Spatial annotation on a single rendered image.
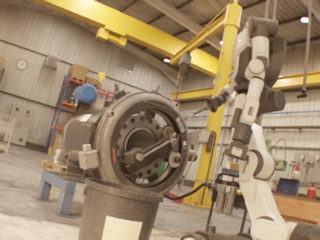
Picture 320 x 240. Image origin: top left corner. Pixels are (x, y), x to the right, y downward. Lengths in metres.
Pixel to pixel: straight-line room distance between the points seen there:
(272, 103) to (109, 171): 1.05
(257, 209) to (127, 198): 0.72
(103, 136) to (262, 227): 1.07
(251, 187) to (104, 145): 0.91
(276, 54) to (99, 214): 1.30
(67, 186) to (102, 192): 1.13
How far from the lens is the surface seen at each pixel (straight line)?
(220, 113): 5.95
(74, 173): 2.75
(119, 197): 1.13
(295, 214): 2.12
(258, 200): 1.61
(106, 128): 1.98
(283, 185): 2.41
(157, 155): 2.16
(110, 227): 1.16
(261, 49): 1.69
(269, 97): 1.70
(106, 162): 1.99
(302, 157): 9.11
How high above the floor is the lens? 0.46
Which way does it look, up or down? 9 degrees up
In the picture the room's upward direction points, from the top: 12 degrees clockwise
